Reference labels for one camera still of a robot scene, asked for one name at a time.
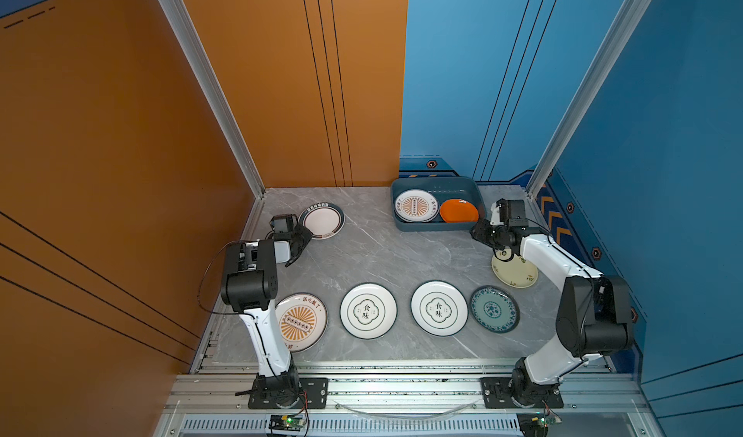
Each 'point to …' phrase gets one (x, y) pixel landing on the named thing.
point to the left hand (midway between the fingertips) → (309, 228)
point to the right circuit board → (536, 424)
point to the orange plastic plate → (459, 211)
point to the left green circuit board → (286, 422)
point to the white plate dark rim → (324, 219)
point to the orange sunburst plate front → (303, 320)
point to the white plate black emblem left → (369, 310)
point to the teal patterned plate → (494, 309)
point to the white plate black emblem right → (439, 307)
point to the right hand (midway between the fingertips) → (473, 230)
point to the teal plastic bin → (446, 188)
